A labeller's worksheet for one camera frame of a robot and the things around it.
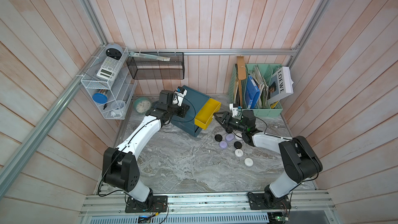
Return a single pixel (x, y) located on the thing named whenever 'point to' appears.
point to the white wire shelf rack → (123, 87)
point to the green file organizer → (261, 73)
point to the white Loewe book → (281, 85)
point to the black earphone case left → (218, 137)
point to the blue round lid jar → (100, 98)
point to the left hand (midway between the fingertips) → (187, 108)
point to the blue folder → (252, 93)
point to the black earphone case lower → (237, 144)
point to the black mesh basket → (145, 68)
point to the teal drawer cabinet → (195, 100)
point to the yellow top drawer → (205, 114)
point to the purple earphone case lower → (223, 144)
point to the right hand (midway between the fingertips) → (213, 116)
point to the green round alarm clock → (142, 105)
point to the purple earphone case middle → (229, 137)
